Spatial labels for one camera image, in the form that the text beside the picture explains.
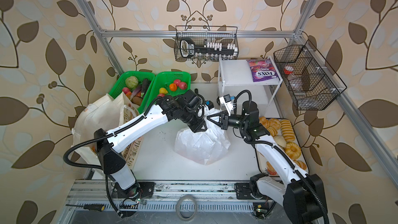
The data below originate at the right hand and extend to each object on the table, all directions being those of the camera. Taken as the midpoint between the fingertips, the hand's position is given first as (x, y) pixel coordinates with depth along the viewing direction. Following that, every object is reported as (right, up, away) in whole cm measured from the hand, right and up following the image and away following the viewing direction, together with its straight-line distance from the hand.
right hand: (208, 119), depth 70 cm
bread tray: (+45, -12, +21) cm, 51 cm away
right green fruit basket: (-33, +24, +46) cm, 62 cm away
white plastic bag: (-2, -13, 0) cm, 13 cm away
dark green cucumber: (-45, +20, +42) cm, 65 cm away
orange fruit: (-25, +18, +43) cm, 53 cm away
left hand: (0, -4, +1) cm, 4 cm away
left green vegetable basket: (-64, +20, +42) cm, 80 cm away
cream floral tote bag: (-53, +2, +10) cm, 54 cm away
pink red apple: (-18, +19, +42) cm, 50 cm away
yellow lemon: (-32, +15, +42) cm, 55 cm away
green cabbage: (-55, +22, +42) cm, 73 cm away
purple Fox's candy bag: (+28, +24, +8) cm, 38 cm away
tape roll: (-12, -38, +4) cm, 40 cm away
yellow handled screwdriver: (-52, -40, 0) cm, 66 cm away
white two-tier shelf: (+15, +23, +11) cm, 30 cm away
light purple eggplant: (-50, +17, +41) cm, 67 cm away
